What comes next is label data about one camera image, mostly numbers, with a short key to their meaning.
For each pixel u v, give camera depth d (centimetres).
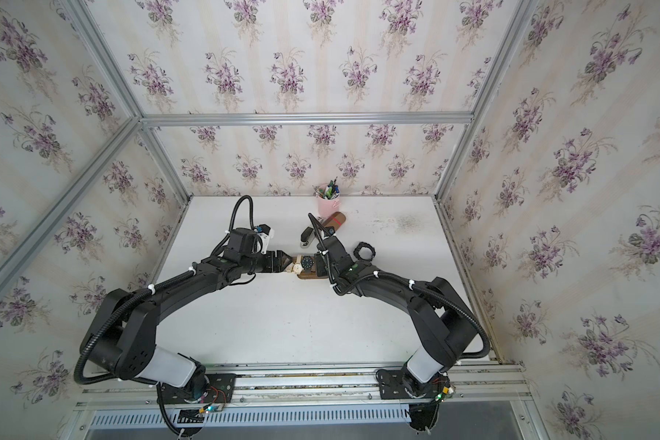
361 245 100
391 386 73
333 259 67
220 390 72
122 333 43
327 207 109
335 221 107
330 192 107
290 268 87
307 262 90
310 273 92
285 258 85
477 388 76
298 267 88
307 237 102
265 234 80
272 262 77
